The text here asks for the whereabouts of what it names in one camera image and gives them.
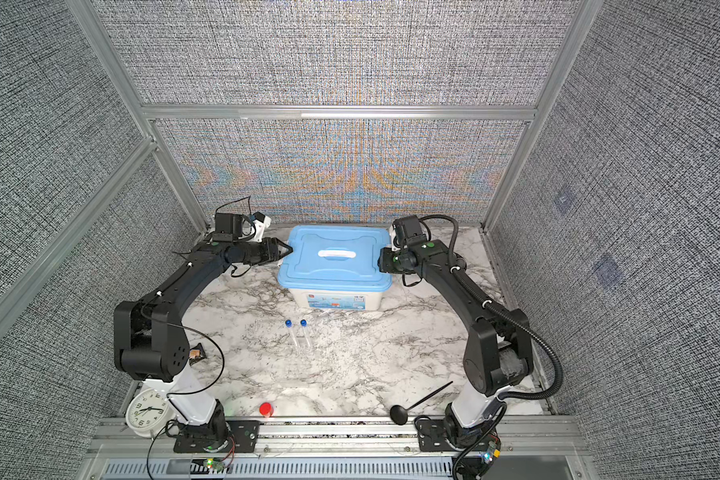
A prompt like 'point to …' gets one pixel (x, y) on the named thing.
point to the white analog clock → (149, 412)
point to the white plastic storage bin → (338, 301)
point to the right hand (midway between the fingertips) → (385, 261)
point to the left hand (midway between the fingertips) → (287, 250)
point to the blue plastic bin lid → (335, 258)
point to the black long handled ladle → (399, 414)
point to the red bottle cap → (266, 409)
